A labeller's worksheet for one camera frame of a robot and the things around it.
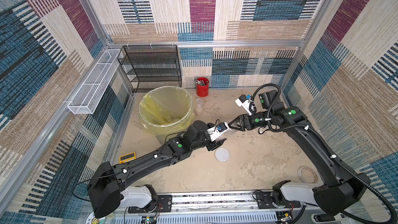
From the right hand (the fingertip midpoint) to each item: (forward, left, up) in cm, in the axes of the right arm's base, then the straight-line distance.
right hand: (235, 126), depth 70 cm
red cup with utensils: (+43, +15, -17) cm, 49 cm away
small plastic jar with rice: (+26, +17, -20) cm, 37 cm away
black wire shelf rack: (+53, +51, -5) cm, 73 cm away
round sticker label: (-32, +55, -17) cm, 66 cm away
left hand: (0, +5, -5) cm, 7 cm away
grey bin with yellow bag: (+19, +36, -14) cm, 43 cm away
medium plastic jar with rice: (-4, +4, +2) cm, 5 cm away
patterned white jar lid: (-3, +4, -25) cm, 25 cm away
